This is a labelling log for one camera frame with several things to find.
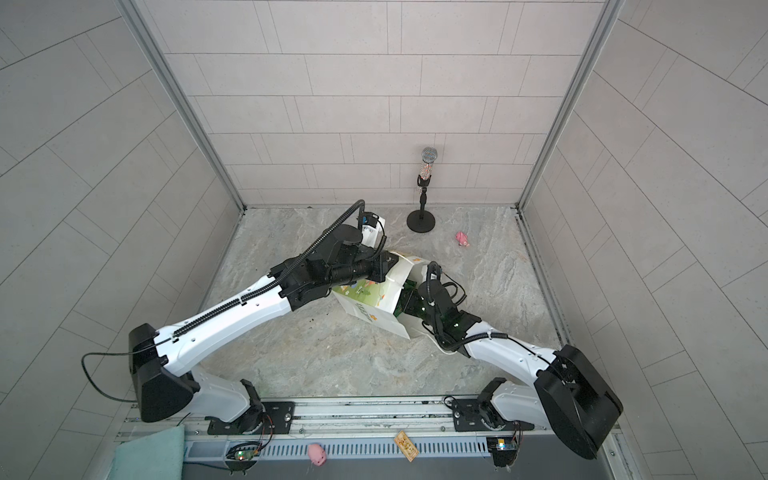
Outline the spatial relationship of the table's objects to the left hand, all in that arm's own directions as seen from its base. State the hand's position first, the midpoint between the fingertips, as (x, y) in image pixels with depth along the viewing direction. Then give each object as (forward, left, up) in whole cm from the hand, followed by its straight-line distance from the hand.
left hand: (407, 257), depth 68 cm
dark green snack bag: (-6, -1, -11) cm, 12 cm away
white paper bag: (-6, +7, -11) cm, 14 cm away
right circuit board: (-34, -23, -28) cm, 50 cm away
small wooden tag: (-34, 0, -26) cm, 42 cm away
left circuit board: (-36, +36, -25) cm, 56 cm away
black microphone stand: (+35, -7, -29) cm, 46 cm away
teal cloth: (-36, +55, -26) cm, 71 cm away
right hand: (0, +2, -20) cm, 20 cm away
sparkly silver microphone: (+35, -7, +2) cm, 36 cm away
